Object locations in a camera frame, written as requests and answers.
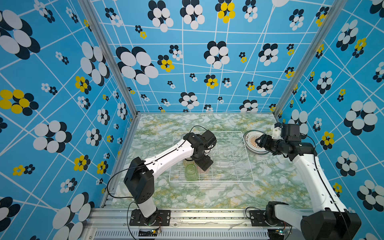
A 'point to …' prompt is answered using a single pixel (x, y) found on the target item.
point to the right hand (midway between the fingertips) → (261, 142)
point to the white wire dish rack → (231, 161)
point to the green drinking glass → (191, 173)
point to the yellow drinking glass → (188, 161)
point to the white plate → (249, 138)
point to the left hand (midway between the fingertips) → (203, 161)
